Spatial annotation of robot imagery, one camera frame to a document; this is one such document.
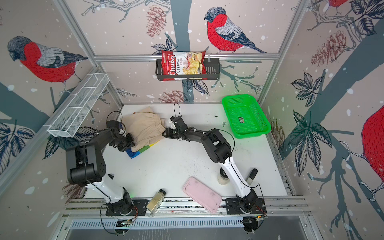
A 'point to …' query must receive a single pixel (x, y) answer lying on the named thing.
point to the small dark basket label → (241, 119)
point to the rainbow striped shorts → (133, 154)
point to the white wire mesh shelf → (69, 120)
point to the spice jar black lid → (155, 203)
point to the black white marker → (253, 174)
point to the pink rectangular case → (202, 194)
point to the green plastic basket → (246, 116)
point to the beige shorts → (146, 127)
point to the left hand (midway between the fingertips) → (133, 143)
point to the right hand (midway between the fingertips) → (162, 138)
